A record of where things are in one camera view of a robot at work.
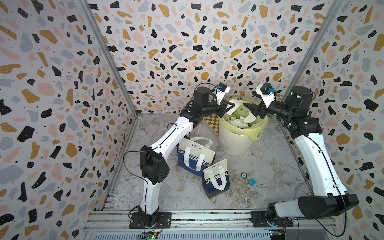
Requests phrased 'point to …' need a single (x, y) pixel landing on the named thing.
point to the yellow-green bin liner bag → (255, 133)
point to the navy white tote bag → (195, 155)
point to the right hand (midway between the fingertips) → (250, 97)
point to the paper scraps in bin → (242, 122)
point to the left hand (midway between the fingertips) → (237, 104)
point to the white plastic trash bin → (233, 143)
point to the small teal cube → (252, 181)
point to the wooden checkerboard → (212, 121)
